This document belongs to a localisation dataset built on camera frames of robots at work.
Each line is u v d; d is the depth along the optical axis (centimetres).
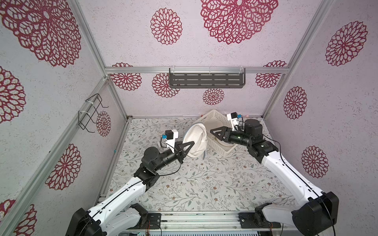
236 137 64
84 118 73
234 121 67
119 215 57
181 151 59
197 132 67
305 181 43
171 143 58
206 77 93
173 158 60
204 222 75
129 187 50
